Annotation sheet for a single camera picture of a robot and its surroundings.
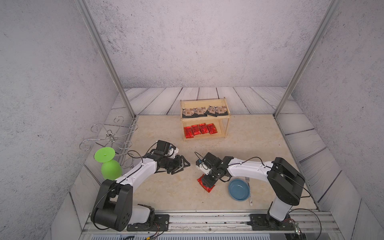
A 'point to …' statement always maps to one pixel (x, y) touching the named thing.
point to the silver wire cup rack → (119, 138)
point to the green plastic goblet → (110, 169)
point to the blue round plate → (239, 189)
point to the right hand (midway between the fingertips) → (206, 181)
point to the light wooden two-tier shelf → (206, 117)
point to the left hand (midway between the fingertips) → (188, 166)
